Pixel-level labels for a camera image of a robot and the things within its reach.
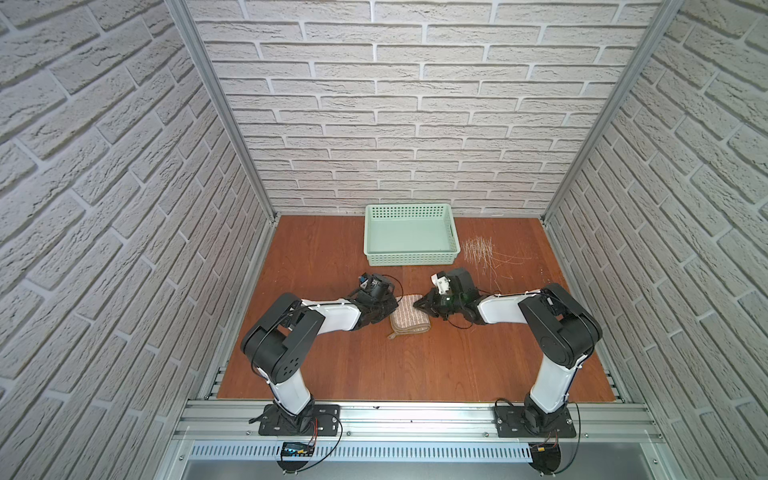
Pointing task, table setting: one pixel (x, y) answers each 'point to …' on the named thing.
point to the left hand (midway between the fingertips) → (395, 294)
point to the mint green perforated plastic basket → (410, 235)
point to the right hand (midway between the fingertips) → (406, 310)
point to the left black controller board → (297, 449)
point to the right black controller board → (546, 457)
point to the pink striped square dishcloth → (408, 318)
